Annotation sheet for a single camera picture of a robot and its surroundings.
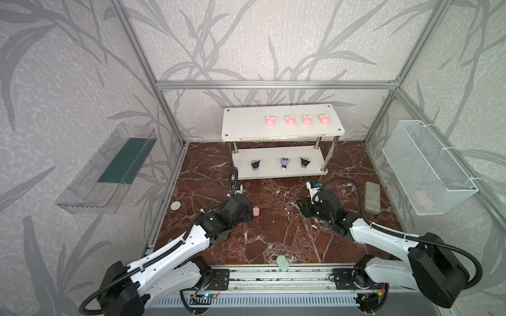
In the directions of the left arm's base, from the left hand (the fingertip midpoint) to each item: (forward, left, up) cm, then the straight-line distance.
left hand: (248, 207), depth 80 cm
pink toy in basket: (0, -66, +9) cm, 67 cm away
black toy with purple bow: (+25, -27, -2) cm, 37 cm away
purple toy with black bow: (+26, -17, -3) cm, 31 cm away
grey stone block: (+9, -59, -9) cm, 60 cm away
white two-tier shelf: (+27, -14, +22) cm, 38 cm away
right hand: (+6, -22, -3) cm, 23 cm away
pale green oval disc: (-19, -14, -9) cm, 26 cm away
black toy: (+23, -2, -2) cm, 24 cm away
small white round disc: (+7, +36, -13) cm, 39 cm away
